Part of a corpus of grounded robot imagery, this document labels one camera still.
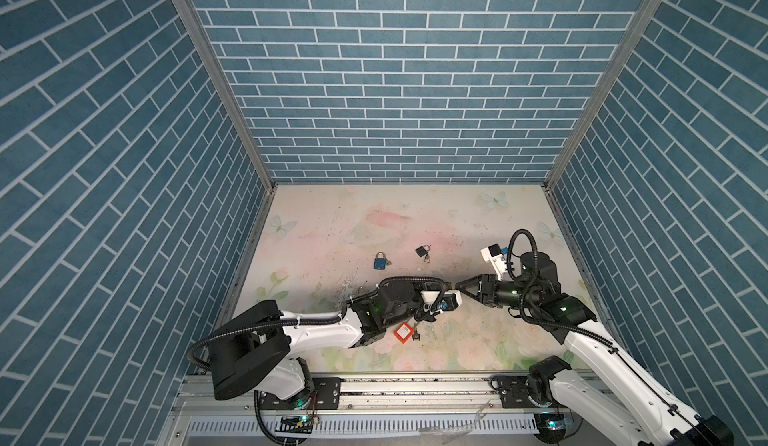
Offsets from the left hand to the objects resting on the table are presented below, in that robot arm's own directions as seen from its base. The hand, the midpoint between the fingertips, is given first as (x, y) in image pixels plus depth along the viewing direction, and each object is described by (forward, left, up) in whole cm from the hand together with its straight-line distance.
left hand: (449, 285), depth 75 cm
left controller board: (-27, +39, -19) cm, 51 cm away
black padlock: (+21, +4, -16) cm, 27 cm away
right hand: (-1, -1, +3) cm, 3 cm away
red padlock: (-6, +11, -15) cm, 20 cm away
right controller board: (-29, -23, -16) cm, 40 cm away
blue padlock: (+16, +19, -16) cm, 29 cm away
